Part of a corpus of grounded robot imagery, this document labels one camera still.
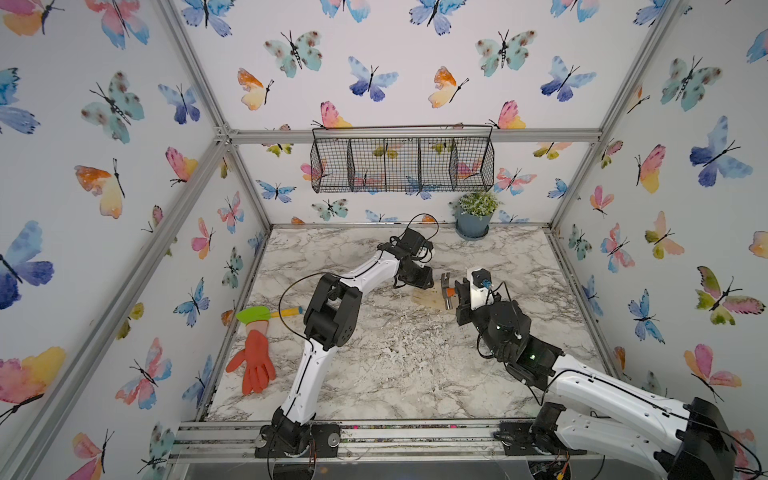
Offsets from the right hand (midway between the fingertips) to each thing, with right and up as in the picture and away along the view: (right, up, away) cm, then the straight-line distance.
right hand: (465, 278), depth 73 cm
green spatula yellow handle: (-59, -13, +24) cm, 65 cm away
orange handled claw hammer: (-2, -5, +12) cm, 13 cm away
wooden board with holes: (-5, -8, +23) cm, 25 cm away
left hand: (-6, -3, +26) cm, 27 cm away
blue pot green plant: (+11, +21, +34) cm, 42 cm away
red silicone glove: (-56, -24, +12) cm, 62 cm away
